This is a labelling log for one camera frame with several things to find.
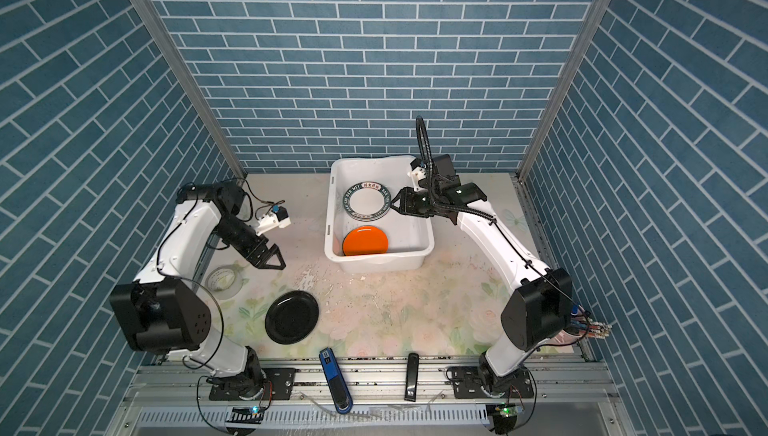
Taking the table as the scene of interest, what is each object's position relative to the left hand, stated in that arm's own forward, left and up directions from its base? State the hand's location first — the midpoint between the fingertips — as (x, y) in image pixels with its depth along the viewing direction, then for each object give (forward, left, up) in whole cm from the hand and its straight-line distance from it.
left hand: (272, 256), depth 78 cm
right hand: (+11, -32, +9) cm, 35 cm away
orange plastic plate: (+14, -23, -15) cm, 31 cm away
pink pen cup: (-20, -77, +1) cm, 80 cm away
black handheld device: (-26, -37, -14) cm, 47 cm away
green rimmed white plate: (+32, -22, -16) cm, 42 cm away
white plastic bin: (+16, -38, -16) cm, 45 cm away
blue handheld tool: (-30, -19, -16) cm, 39 cm away
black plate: (-12, -4, -13) cm, 18 cm away
